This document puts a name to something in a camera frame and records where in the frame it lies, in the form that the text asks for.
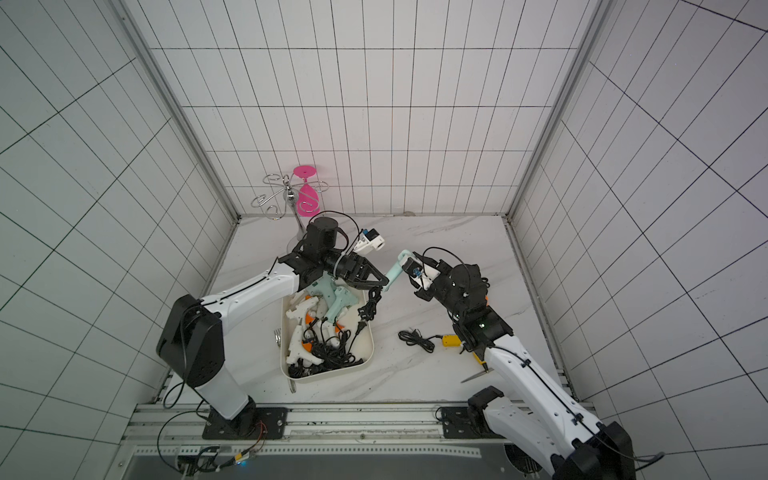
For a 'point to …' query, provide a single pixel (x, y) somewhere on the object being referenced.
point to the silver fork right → (483, 373)
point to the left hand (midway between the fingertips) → (379, 289)
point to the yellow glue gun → (454, 340)
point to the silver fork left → (277, 335)
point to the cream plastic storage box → (323, 332)
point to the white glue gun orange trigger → (301, 350)
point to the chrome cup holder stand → (288, 194)
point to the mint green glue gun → (342, 298)
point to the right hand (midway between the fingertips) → (405, 256)
